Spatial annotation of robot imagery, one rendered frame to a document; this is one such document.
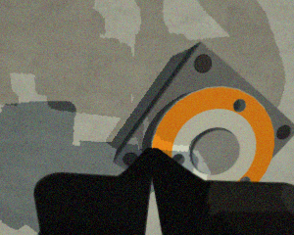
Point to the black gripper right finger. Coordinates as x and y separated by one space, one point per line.
187 204

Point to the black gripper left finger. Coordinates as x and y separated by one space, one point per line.
83 198

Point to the orange and white round plate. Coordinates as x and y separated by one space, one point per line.
210 107

